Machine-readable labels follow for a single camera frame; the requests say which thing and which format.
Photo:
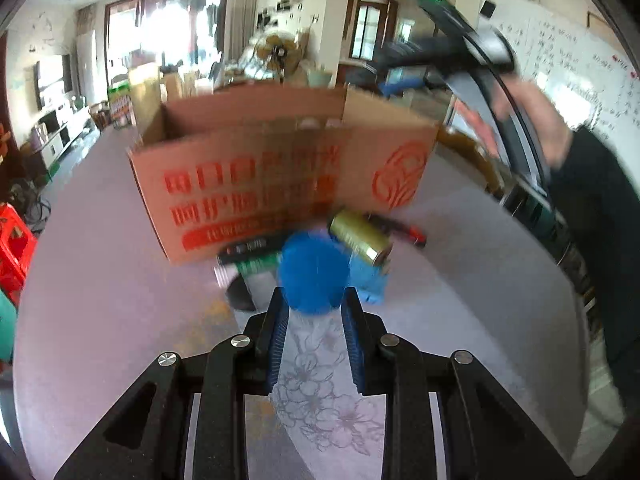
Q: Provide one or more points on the grey cloth desktop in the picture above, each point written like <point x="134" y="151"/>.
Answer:
<point x="125" y="310"/>

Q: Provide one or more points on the white standing air conditioner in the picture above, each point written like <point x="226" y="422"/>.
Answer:
<point x="86" y="65"/>

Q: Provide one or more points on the printed cardboard box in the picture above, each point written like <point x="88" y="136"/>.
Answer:
<point x="260" y="160"/>

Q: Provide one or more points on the white television cabinet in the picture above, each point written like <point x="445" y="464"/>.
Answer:
<point x="60" y="135"/>

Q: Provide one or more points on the standing electric fan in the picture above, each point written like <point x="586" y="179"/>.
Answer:
<point x="276" y="55"/>

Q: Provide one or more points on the green printed carton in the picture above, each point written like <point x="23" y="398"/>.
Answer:
<point x="121" y="107"/>

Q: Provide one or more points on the olive gold metal can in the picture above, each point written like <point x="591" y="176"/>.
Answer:
<point x="357" y="235"/>

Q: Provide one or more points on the plain brown carton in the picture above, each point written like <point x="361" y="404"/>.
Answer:
<point x="145" y="90"/>

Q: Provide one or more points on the flat television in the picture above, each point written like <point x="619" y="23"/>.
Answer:
<point x="52" y="80"/>

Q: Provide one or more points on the beige curtain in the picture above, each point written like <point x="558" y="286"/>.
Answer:
<point x="247" y="15"/>

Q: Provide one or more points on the black tube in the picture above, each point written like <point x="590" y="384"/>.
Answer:
<point x="250" y="249"/>

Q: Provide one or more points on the large balcony window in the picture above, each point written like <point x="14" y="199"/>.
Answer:
<point x="165" y="35"/>

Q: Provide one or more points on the blue spiky ball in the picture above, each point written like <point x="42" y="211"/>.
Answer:
<point x="312" y="272"/>

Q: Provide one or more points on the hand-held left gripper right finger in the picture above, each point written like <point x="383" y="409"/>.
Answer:
<point x="352" y="347"/>

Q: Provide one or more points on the person's right hand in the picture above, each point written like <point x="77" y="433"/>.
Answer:
<point x="535" y="110"/>

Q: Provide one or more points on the person's right forearm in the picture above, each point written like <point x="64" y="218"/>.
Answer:
<point x="600" y="220"/>

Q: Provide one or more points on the wall whiteboard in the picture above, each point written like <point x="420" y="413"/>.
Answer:
<point x="570" y="45"/>

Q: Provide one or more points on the stack of red crates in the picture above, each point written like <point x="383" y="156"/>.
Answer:
<point x="15" y="250"/>

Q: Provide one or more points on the green white tube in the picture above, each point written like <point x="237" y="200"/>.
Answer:
<point x="245" y="269"/>

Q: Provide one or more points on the glass panelled wooden door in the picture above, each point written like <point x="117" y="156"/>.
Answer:
<point x="372" y="22"/>

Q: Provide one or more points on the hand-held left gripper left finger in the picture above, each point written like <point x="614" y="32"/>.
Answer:
<point x="276" y="345"/>

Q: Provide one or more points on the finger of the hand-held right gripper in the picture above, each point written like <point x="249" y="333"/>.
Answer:
<point x="415" y="55"/>

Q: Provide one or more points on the black red marker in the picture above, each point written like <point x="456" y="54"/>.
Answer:
<point x="400" y="230"/>

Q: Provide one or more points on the blue plastic object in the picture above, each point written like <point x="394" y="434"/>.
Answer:
<point x="367" y="280"/>

